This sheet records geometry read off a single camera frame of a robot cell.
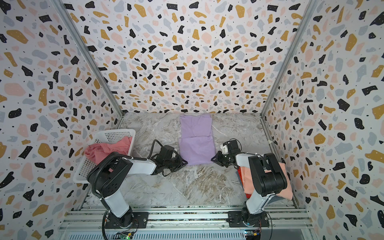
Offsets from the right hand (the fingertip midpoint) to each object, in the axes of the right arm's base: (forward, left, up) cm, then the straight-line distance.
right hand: (210, 157), depth 94 cm
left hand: (-4, +13, +2) cm, 13 cm away
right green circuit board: (-39, -19, -3) cm, 43 cm away
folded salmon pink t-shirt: (-19, -21, 0) cm, 28 cm away
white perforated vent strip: (-40, +23, -2) cm, 46 cm away
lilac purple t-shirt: (+12, +9, -2) cm, 16 cm away
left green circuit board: (-41, +41, -2) cm, 58 cm away
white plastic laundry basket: (-8, +71, +5) cm, 72 cm away
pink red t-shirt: (-2, +67, +8) cm, 67 cm away
